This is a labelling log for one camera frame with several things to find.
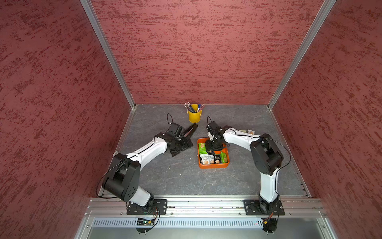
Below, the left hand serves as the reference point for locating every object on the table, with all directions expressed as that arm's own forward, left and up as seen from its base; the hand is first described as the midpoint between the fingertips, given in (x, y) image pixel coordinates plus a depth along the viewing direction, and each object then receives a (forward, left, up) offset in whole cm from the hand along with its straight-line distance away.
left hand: (187, 150), depth 87 cm
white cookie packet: (-3, -11, -4) cm, 12 cm away
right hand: (+3, -15, -7) cm, 16 cm away
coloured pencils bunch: (+29, -1, +7) cm, 30 cm away
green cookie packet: (+20, -40, -8) cm, 46 cm away
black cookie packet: (-4, -19, -4) cm, 19 cm away
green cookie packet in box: (+4, -10, -4) cm, 11 cm away
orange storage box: (-7, -19, -6) cm, 21 cm away
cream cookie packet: (+18, -45, -6) cm, 49 cm away
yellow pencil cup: (+28, -4, -3) cm, 29 cm away
